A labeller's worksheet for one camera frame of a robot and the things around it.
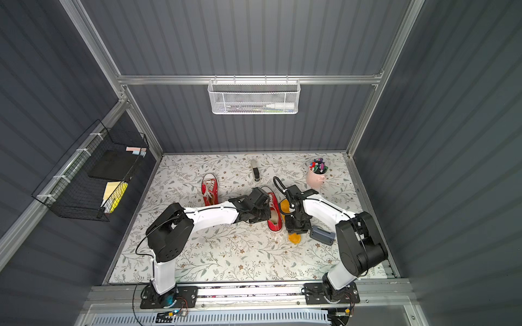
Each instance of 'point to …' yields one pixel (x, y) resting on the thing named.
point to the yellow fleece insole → (285, 206)
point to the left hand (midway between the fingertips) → (271, 213)
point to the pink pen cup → (314, 180)
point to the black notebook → (111, 164)
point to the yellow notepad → (113, 194)
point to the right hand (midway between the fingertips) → (294, 232)
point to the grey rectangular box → (322, 236)
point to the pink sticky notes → (135, 149)
